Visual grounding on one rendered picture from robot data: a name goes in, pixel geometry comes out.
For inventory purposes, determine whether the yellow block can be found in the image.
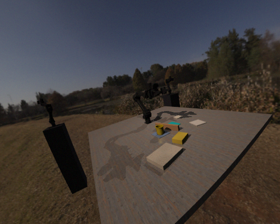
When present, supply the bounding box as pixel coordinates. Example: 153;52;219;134
172;132;188;145

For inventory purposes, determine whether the tan flat block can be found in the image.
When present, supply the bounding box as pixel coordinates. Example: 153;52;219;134
146;143;183;171

